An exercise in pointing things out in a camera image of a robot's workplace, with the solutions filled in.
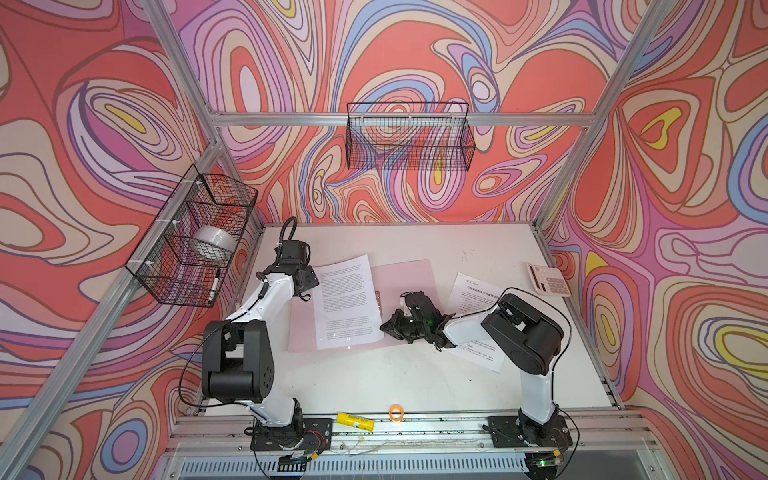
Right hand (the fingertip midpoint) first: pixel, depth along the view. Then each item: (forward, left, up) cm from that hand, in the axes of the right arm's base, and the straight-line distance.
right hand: (381, 333), depth 92 cm
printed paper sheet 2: (+12, -31, +1) cm, 34 cm away
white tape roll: (+11, +39, +34) cm, 53 cm away
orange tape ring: (-21, -4, 0) cm, 21 cm away
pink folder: (+18, -4, +3) cm, 18 cm away
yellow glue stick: (-25, +7, +3) cm, 26 cm away
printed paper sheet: (+9, +11, +2) cm, 15 cm away
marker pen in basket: (+1, +40, +27) cm, 48 cm away
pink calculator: (+17, -58, +1) cm, 60 cm away
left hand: (+14, +24, +10) cm, 30 cm away
